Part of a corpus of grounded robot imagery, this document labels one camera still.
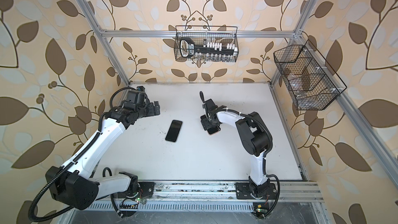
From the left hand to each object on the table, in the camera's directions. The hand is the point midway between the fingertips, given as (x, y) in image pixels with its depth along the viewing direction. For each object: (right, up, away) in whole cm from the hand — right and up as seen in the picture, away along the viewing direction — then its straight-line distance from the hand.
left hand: (148, 105), depth 80 cm
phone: (+34, -16, +14) cm, 40 cm away
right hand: (+33, -13, +19) cm, 40 cm away
